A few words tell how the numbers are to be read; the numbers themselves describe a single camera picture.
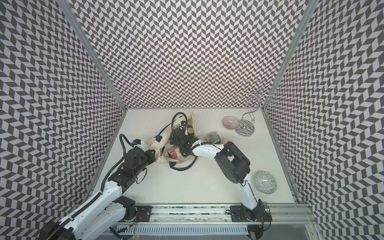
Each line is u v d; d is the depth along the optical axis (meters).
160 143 0.83
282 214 0.75
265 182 0.83
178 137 0.71
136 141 0.73
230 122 1.07
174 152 0.88
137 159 0.62
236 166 0.51
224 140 0.94
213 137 0.96
